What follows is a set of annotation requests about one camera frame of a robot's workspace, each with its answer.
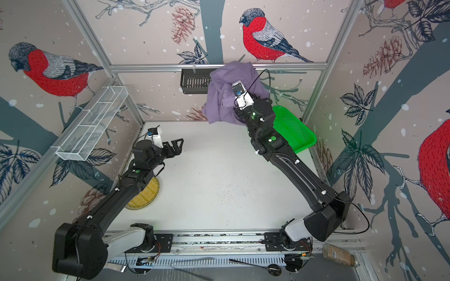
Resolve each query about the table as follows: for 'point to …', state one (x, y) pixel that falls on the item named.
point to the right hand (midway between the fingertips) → (246, 89)
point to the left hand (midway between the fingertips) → (177, 137)
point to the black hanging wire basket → (195, 81)
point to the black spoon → (273, 270)
